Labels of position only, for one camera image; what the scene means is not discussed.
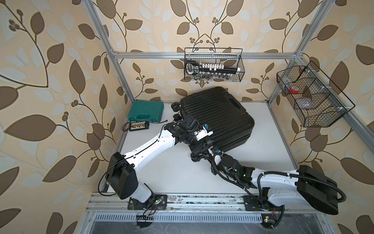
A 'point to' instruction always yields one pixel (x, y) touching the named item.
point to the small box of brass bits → (139, 125)
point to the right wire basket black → (315, 98)
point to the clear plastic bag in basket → (305, 103)
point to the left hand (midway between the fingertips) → (201, 143)
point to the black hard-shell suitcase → (223, 118)
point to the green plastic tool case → (146, 110)
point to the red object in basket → (293, 91)
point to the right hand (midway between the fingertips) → (207, 158)
